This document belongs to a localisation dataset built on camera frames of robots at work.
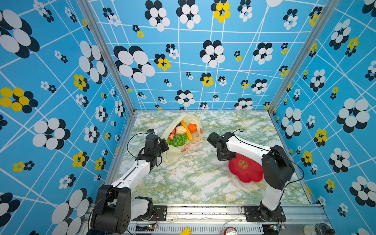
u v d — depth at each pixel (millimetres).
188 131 1042
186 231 681
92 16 721
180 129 1017
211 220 726
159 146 753
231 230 601
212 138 773
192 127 1037
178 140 963
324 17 712
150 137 673
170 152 884
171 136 990
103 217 406
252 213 734
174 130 1019
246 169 889
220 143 656
